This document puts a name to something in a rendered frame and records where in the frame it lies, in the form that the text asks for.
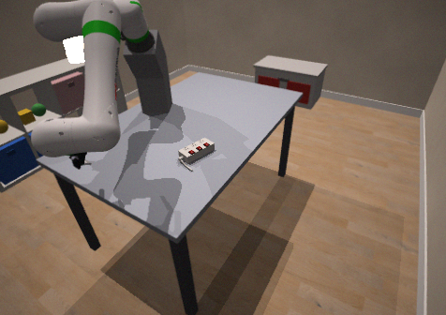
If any white power strip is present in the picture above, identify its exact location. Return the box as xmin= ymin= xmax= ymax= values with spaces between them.
xmin=178 ymin=138 xmax=215 ymax=171

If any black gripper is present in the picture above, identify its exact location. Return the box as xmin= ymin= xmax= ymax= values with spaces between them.
xmin=69 ymin=153 xmax=92 ymax=169

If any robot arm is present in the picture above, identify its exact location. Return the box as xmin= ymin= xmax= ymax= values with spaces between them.
xmin=31 ymin=0 xmax=155 ymax=158

